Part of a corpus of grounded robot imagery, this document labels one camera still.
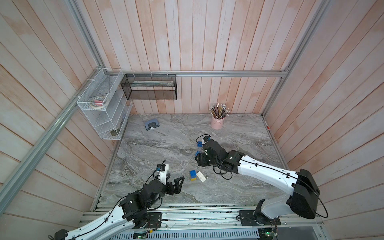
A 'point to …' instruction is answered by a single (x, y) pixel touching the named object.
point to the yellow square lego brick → (192, 179)
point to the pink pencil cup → (217, 124)
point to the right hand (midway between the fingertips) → (199, 157)
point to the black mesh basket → (150, 86)
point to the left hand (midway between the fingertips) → (176, 178)
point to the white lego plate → (201, 176)
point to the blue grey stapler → (153, 123)
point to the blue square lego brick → (193, 174)
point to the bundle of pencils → (219, 111)
